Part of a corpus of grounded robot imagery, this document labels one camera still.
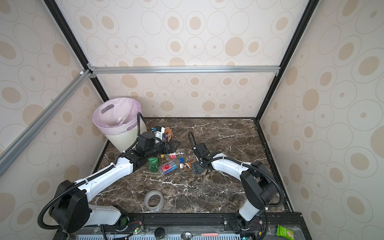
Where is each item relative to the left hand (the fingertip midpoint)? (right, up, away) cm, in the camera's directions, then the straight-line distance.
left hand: (179, 142), depth 79 cm
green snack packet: (+51, -42, -9) cm, 66 cm away
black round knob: (-7, -37, -16) cm, 41 cm away
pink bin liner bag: (-43, +16, +19) cm, 49 cm away
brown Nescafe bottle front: (+5, -14, +11) cm, 18 cm away
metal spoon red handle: (+5, -45, -6) cm, 46 cm away
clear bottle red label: (-5, -9, +15) cm, 18 cm away
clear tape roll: (-14, -34, -2) cm, 36 cm away
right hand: (+13, -14, +12) cm, 23 cm away
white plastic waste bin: (-33, 0, +7) cm, 33 cm away
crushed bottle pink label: (-8, -15, +9) cm, 19 cm away
